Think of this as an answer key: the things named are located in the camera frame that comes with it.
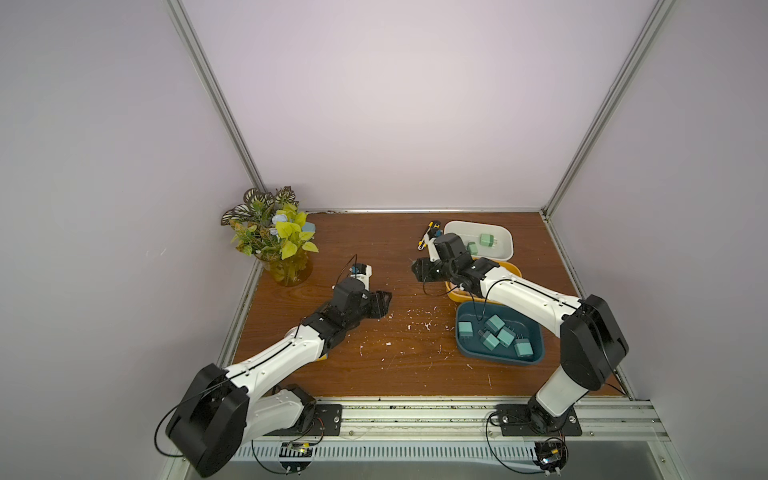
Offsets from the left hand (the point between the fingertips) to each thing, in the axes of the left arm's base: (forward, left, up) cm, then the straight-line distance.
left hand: (391, 295), depth 82 cm
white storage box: (+28, -42, -12) cm, 52 cm away
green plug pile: (+30, -35, -11) cm, 47 cm away
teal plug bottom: (-9, -28, -9) cm, 31 cm away
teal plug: (-6, -22, -10) cm, 25 cm away
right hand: (+10, -8, +3) cm, 14 cm away
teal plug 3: (-7, -34, -11) cm, 36 cm away
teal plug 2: (-4, -31, -10) cm, 33 cm away
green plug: (+24, -29, -9) cm, 39 cm away
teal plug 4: (-10, -38, -10) cm, 40 cm away
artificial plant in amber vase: (+14, +34, +13) cm, 39 cm away
